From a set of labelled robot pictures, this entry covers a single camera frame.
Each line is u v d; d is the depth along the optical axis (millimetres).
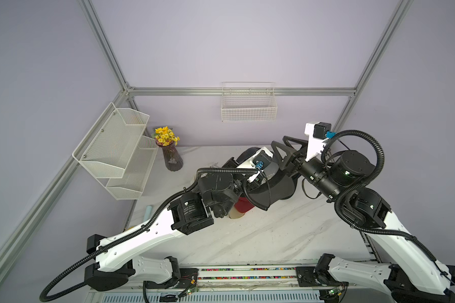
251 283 733
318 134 413
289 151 441
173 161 1016
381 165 306
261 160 392
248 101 948
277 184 659
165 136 907
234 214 844
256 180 457
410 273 387
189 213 388
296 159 430
